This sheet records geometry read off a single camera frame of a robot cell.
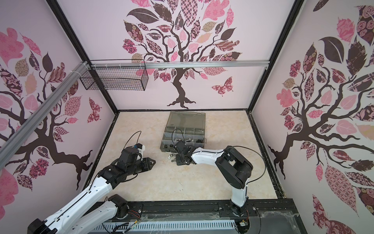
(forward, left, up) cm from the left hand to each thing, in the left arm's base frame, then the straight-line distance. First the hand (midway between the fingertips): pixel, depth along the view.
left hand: (153, 165), depth 79 cm
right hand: (+8, -13, -9) cm, 18 cm away
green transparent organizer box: (+32, -19, -6) cm, 38 cm away
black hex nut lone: (+18, -3, -9) cm, 21 cm away
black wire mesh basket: (+53, +28, +24) cm, 65 cm away
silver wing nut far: (+10, -7, -9) cm, 15 cm away
